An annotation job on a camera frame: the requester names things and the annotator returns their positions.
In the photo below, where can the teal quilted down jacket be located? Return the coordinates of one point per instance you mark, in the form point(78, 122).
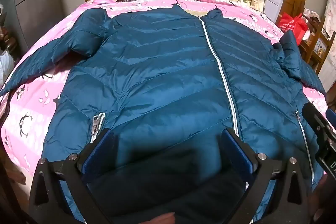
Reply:
point(157, 69)

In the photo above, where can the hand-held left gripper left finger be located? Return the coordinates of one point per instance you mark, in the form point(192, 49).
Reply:
point(98, 153)

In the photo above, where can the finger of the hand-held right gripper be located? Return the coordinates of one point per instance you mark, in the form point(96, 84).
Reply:
point(317, 121)

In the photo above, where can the white plastic bag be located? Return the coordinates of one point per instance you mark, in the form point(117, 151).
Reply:
point(5, 69)

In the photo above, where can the patterned lace curtain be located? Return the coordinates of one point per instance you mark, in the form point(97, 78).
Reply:
point(331, 11)

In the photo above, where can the pink penguin print blanket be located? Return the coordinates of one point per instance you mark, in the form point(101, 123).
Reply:
point(23, 113)

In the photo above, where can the wooden chair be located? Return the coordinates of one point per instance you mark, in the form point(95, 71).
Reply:
point(319, 37)

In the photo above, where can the red shopping bag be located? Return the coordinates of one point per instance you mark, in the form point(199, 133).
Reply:
point(294, 26)

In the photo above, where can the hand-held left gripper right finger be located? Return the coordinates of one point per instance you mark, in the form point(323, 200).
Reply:
point(239, 150)

